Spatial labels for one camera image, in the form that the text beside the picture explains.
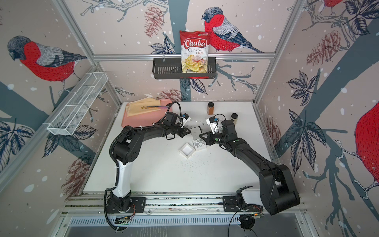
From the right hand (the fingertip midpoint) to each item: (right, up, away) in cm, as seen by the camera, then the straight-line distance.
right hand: (200, 135), depth 83 cm
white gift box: (0, -8, +12) cm, 14 cm away
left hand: (-4, +2, +15) cm, 16 cm away
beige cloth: (-53, +17, +36) cm, 66 cm away
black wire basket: (-20, +46, +24) cm, 56 cm away
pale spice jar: (+25, +11, +17) cm, 32 cm away
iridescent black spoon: (-36, +18, +35) cm, 54 cm away
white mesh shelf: (-66, +11, -10) cm, 68 cm away
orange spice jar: (+9, +16, +24) cm, 30 cm away
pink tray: (-42, +9, +28) cm, 51 cm away
